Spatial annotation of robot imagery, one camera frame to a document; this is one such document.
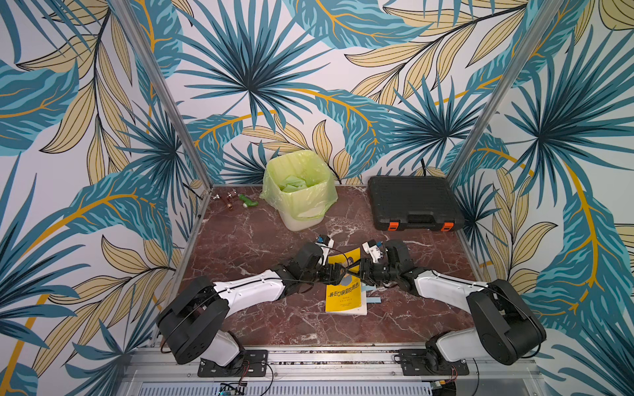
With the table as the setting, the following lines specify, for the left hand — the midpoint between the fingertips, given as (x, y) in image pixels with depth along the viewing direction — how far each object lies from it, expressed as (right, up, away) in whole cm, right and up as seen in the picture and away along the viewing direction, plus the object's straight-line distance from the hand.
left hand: (337, 271), depth 83 cm
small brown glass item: (-46, +22, +26) cm, 57 cm away
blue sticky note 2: (+13, -11, +3) cm, 17 cm away
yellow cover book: (+4, -8, -2) cm, 9 cm away
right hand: (+4, 0, +1) cm, 4 cm away
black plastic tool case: (+35, +23, +20) cm, 47 cm away
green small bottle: (-38, +24, +27) cm, 52 cm away
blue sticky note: (+10, -6, +2) cm, 12 cm away
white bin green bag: (-12, +28, +1) cm, 30 cm away
